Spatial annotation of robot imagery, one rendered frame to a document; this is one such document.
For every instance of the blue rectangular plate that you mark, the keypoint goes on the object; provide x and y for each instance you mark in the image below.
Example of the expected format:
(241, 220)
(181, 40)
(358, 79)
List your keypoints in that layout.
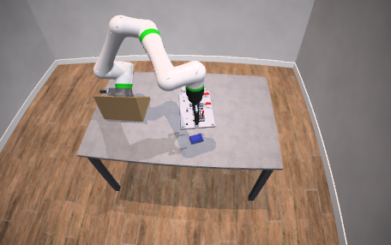
(197, 138)

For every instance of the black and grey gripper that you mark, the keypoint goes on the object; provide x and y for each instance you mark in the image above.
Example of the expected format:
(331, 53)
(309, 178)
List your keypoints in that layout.
(195, 110)

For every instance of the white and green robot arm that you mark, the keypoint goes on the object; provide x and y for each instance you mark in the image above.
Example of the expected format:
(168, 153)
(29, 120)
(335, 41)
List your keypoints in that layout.
(168, 77)

